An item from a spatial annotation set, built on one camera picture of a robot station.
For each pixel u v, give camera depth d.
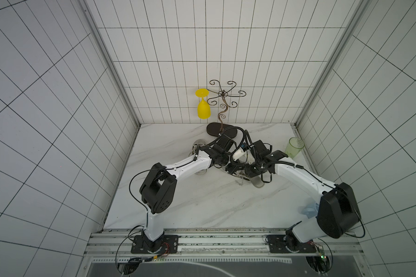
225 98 0.90
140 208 0.51
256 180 0.81
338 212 0.43
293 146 0.92
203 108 0.97
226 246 0.74
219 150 0.68
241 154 0.75
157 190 0.48
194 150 0.62
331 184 0.46
